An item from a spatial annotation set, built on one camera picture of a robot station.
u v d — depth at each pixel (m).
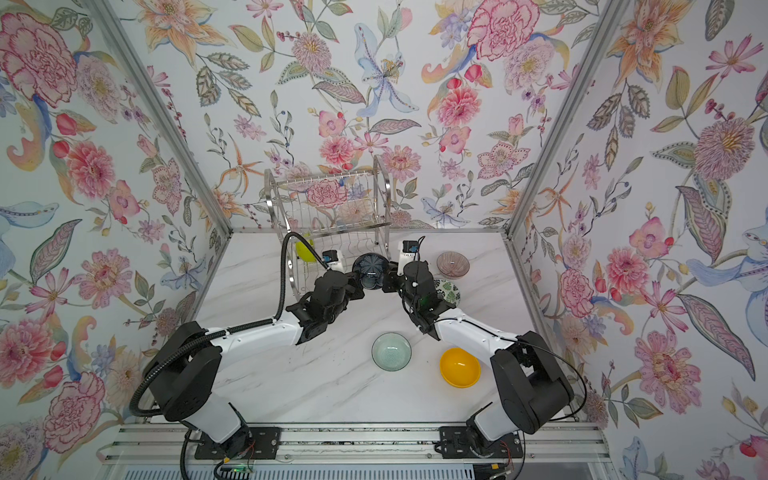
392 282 0.76
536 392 0.44
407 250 0.73
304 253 0.75
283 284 0.60
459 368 0.85
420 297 0.65
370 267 0.88
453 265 1.08
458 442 0.73
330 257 0.75
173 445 0.76
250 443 0.72
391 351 0.87
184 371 0.45
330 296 0.65
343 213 1.16
